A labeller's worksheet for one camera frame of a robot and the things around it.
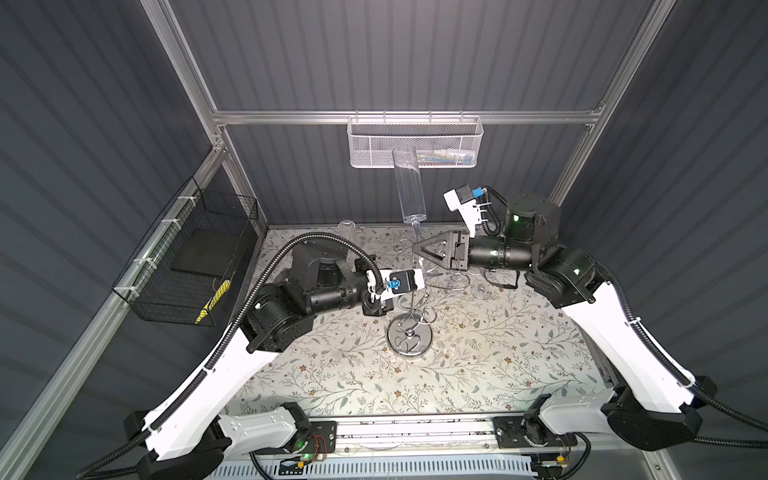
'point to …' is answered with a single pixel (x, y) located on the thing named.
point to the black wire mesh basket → (183, 271)
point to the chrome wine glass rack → (410, 332)
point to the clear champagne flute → (348, 230)
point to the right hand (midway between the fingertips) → (417, 254)
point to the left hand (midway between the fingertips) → (410, 268)
